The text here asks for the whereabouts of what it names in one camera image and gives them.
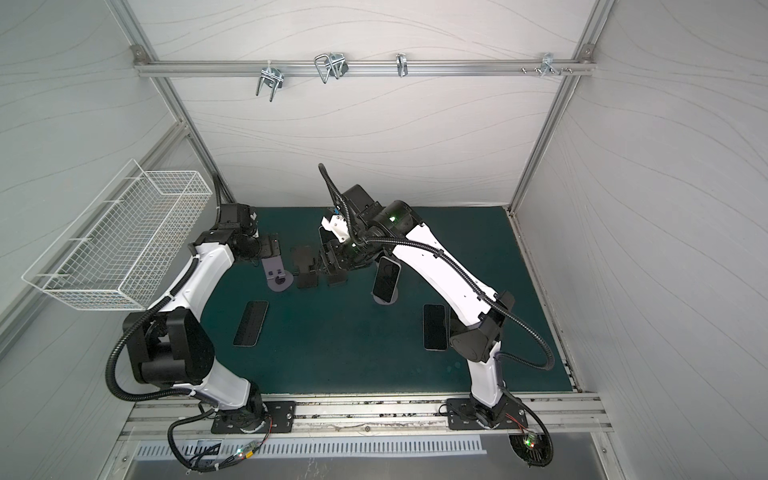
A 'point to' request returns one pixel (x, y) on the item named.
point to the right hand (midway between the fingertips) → (332, 261)
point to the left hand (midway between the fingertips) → (267, 242)
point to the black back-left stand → (341, 276)
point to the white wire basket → (115, 253)
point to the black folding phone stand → (307, 276)
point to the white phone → (386, 279)
